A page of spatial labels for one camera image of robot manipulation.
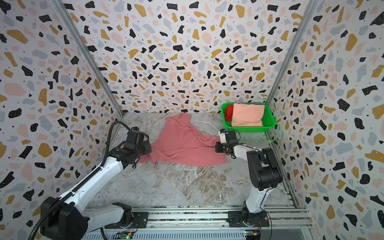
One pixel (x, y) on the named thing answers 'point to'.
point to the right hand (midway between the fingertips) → (214, 143)
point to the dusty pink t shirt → (180, 142)
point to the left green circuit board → (126, 235)
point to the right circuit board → (252, 234)
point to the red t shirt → (228, 113)
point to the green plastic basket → (269, 121)
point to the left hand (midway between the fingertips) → (146, 142)
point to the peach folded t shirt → (247, 115)
